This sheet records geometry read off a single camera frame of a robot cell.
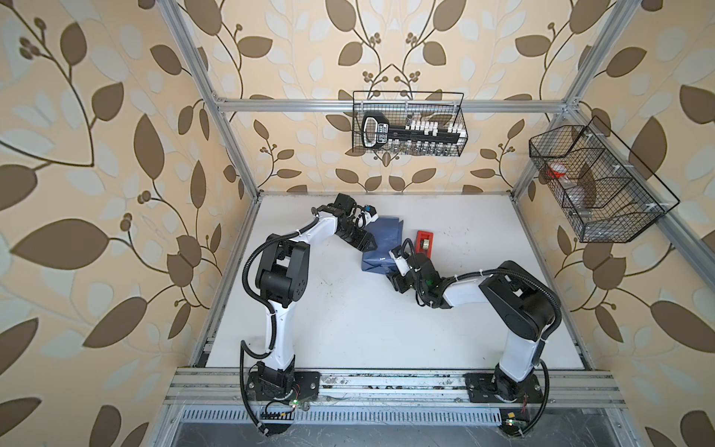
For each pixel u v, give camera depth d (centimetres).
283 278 55
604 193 74
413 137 84
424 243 96
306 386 74
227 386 76
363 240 87
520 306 50
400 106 90
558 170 81
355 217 87
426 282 75
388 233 99
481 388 72
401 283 86
